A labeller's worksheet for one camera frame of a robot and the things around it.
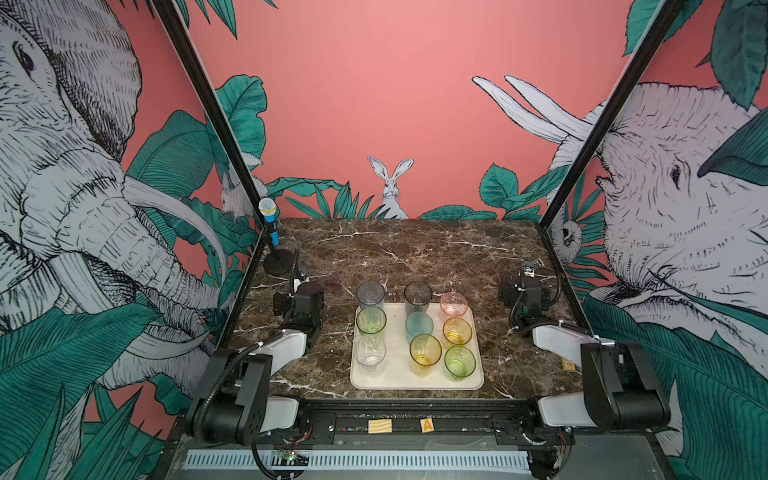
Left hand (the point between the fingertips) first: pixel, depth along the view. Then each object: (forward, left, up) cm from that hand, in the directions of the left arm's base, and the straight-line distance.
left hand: (294, 285), depth 89 cm
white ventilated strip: (-44, -20, -10) cm, 49 cm away
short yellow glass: (-11, -50, -12) cm, 53 cm away
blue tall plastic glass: (-5, -24, +3) cm, 24 cm away
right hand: (0, -70, 0) cm, 70 cm away
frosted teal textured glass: (-11, -37, -6) cm, 39 cm away
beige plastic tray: (-17, -31, -12) cm, 37 cm away
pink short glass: (-4, -49, -8) cm, 50 cm away
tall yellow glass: (-23, -37, +3) cm, 43 cm away
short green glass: (-22, -49, -9) cm, 54 cm away
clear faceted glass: (-19, -23, -5) cm, 30 cm away
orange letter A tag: (-37, -37, -10) cm, 53 cm away
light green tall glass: (-9, -23, -6) cm, 26 cm away
